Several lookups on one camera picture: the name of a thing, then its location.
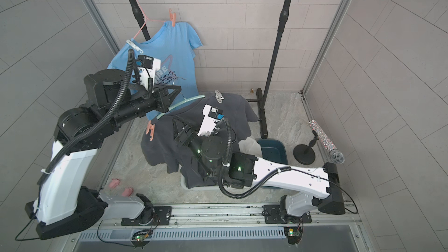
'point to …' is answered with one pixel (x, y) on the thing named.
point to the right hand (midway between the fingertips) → (175, 119)
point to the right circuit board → (294, 234)
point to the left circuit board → (140, 238)
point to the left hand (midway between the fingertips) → (184, 86)
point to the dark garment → (163, 151)
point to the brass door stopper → (252, 91)
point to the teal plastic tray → (273, 150)
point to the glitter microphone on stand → (305, 154)
